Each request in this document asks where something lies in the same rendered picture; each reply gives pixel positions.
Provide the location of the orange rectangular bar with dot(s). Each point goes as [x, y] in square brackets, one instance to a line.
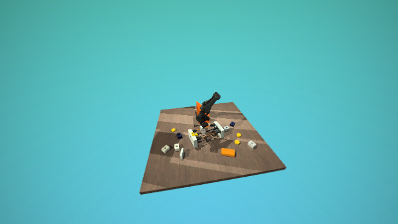
[228, 152]

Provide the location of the white rectangular block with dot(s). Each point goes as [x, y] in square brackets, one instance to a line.
[165, 149]

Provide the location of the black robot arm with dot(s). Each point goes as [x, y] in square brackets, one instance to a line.
[206, 107]

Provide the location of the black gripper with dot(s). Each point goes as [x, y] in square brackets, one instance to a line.
[203, 123]

